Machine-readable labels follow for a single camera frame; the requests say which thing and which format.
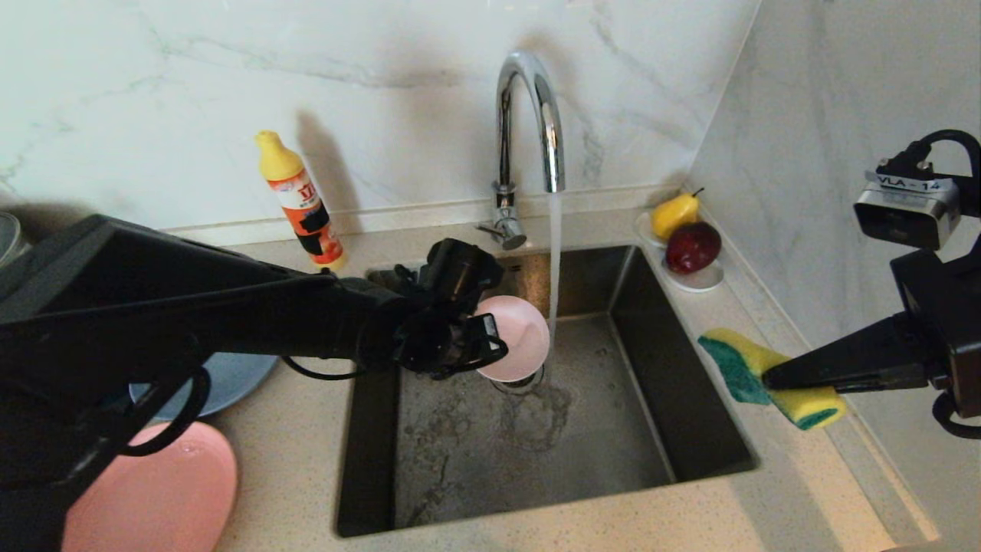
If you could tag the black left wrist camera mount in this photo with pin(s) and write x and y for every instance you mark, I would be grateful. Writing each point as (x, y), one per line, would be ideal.
(460, 272)

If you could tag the yellow pear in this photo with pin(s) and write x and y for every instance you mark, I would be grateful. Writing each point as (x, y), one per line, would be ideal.
(671, 216)

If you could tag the orange yellow dish soap bottle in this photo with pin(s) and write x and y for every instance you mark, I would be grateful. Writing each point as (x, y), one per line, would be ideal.
(300, 203)

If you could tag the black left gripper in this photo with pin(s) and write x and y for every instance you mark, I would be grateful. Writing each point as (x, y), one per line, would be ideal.
(429, 345)

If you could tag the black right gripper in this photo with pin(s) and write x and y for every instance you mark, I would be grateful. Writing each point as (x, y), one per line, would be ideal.
(958, 322)

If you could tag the large pink plate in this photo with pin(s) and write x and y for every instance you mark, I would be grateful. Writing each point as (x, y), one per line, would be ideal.
(176, 498)

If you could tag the blue plate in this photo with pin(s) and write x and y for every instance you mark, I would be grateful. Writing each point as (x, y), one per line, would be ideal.
(237, 376)

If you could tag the small white fruit dish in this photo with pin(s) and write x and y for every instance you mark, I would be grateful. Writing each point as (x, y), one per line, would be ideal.
(702, 280)

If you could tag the stainless steel sink basin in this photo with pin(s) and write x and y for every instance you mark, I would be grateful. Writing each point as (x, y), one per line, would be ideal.
(536, 460)

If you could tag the dark red apple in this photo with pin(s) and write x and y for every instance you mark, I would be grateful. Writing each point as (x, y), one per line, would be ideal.
(693, 247)

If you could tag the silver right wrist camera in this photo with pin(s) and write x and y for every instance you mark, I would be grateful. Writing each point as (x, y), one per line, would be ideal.
(904, 211)

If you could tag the small light pink plate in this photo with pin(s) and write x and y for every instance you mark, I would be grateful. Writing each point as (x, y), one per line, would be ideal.
(521, 337)

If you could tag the round metal drain strainer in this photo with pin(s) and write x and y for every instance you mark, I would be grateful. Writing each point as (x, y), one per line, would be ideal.
(529, 386)

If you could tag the chrome gooseneck faucet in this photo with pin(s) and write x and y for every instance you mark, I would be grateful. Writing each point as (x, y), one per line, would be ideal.
(546, 130)

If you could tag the yellow sponge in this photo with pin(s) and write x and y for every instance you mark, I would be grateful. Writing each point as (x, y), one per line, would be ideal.
(739, 364)

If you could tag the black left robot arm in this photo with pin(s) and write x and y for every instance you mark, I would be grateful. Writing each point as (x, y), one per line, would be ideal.
(153, 314)

